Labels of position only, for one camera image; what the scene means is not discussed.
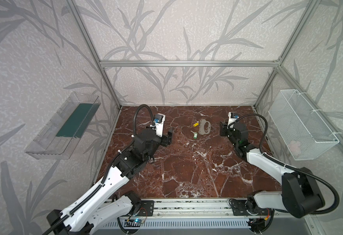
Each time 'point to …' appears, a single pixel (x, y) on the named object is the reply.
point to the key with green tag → (195, 134)
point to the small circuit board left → (138, 221)
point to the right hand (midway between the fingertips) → (223, 117)
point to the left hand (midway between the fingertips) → (168, 122)
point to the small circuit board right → (257, 224)
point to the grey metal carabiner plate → (202, 130)
